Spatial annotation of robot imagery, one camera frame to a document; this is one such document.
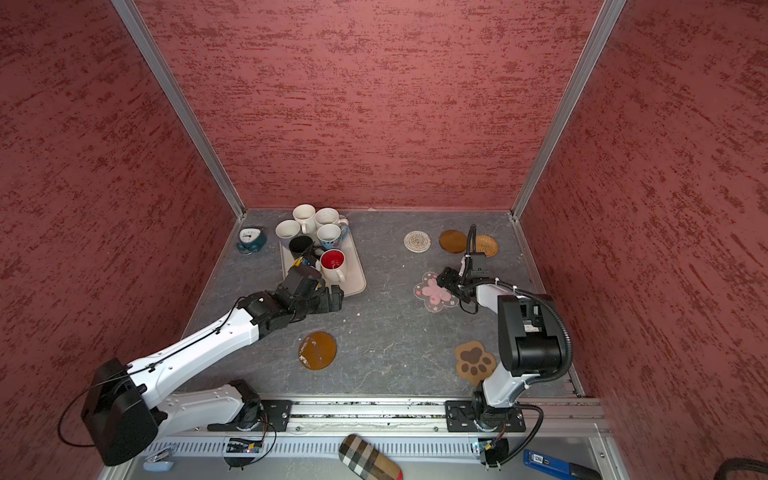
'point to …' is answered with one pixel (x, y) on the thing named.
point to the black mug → (302, 246)
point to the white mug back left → (287, 229)
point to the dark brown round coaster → (452, 241)
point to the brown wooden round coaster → (317, 350)
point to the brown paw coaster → (473, 362)
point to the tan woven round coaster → (486, 244)
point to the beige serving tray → (355, 279)
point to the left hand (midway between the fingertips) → (328, 300)
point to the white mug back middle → (305, 216)
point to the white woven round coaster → (417, 241)
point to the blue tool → (560, 468)
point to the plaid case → (361, 459)
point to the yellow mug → (297, 262)
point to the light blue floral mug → (329, 235)
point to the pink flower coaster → (436, 298)
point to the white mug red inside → (331, 261)
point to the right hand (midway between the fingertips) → (442, 286)
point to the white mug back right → (326, 216)
